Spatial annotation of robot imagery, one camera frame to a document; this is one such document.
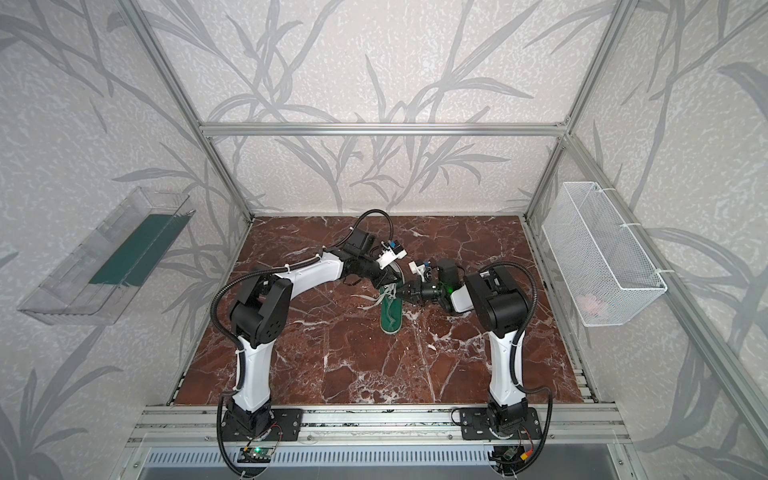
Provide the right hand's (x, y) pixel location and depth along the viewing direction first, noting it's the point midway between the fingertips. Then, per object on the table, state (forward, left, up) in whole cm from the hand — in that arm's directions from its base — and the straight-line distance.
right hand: (395, 286), depth 93 cm
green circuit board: (-43, +33, -7) cm, 55 cm away
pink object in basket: (-14, -48, +15) cm, 52 cm away
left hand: (+5, -2, +3) cm, 6 cm away
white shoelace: (-1, +1, -1) cm, 2 cm away
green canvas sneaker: (-6, +1, -3) cm, 7 cm away
